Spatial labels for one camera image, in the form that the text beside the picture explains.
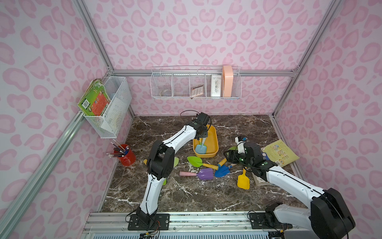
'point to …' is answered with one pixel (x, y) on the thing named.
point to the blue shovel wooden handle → (223, 170)
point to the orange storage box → (211, 141)
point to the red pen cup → (125, 155)
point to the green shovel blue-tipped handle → (197, 162)
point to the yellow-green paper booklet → (278, 152)
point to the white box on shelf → (216, 85)
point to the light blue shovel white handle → (201, 149)
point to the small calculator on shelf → (197, 90)
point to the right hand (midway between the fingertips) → (227, 152)
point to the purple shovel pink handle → (204, 174)
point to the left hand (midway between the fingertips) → (202, 130)
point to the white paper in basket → (113, 119)
